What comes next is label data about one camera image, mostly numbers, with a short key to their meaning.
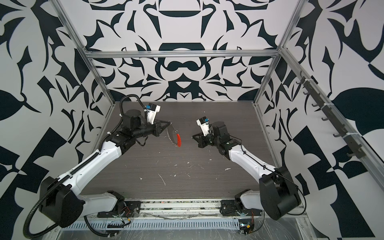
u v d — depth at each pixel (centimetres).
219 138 65
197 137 78
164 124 73
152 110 66
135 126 60
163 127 73
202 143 73
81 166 45
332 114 55
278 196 41
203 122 73
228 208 74
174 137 78
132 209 74
